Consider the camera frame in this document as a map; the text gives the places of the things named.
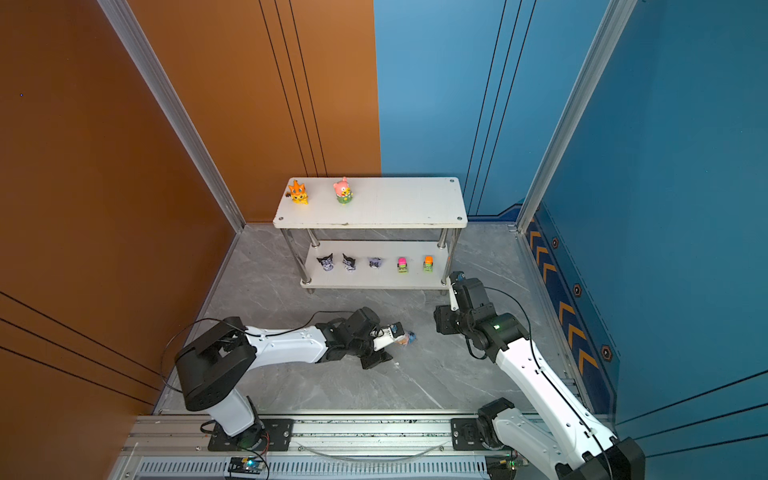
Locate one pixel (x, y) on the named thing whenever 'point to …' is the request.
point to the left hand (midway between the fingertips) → (389, 346)
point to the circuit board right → (503, 467)
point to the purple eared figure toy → (375, 262)
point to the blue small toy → (411, 337)
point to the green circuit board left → (248, 464)
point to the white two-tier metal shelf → (308, 204)
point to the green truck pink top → (402, 265)
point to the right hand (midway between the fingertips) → (441, 313)
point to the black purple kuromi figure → (327, 262)
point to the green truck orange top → (428, 262)
